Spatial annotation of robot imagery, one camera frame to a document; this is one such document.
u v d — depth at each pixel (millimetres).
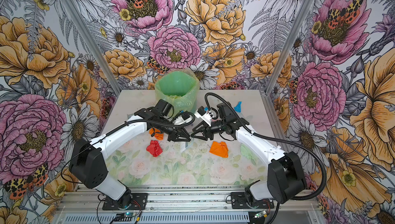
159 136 965
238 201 740
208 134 675
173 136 702
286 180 421
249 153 894
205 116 686
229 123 647
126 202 665
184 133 747
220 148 913
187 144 726
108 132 494
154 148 877
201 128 695
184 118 689
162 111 676
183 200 762
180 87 1056
